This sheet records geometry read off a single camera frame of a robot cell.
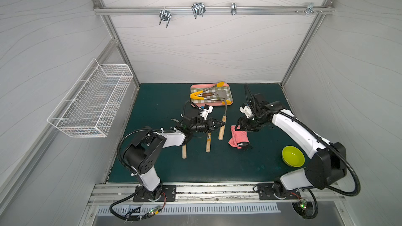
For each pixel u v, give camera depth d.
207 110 0.80
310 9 0.77
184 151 0.85
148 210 0.70
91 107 0.69
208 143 0.89
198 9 0.77
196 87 1.17
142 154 0.47
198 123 0.76
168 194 0.73
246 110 0.77
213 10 0.80
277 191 0.67
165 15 0.79
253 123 0.69
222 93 1.14
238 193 0.75
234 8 0.78
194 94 1.11
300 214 0.73
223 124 0.80
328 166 0.42
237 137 0.86
